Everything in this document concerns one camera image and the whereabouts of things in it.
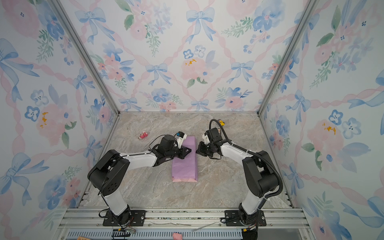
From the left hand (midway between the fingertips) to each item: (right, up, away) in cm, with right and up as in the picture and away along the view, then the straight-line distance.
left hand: (191, 150), depth 89 cm
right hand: (+2, -1, +2) cm, 3 cm away
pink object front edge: (-6, -36, -22) cm, 42 cm away
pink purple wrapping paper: (-4, -10, -7) cm, 13 cm away
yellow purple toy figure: (+22, +16, +21) cm, 35 cm away
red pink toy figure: (-34, +8, +14) cm, 37 cm away
